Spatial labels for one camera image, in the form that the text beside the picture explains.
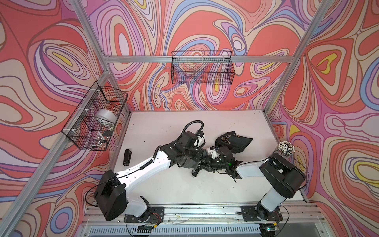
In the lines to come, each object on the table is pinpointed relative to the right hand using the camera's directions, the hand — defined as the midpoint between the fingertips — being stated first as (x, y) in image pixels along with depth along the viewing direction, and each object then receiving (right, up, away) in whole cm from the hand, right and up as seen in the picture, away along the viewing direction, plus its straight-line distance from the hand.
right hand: (197, 167), depth 84 cm
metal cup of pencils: (+47, +12, -7) cm, 49 cm away
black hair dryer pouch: (+25, +13, +10) cm, 30 cm away
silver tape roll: (-47, +30, -10) cm, 56 cm away
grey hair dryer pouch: (-5, +4, -4) cm, 8 cm away
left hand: (+4, +10, -7) cm, 13 cm away
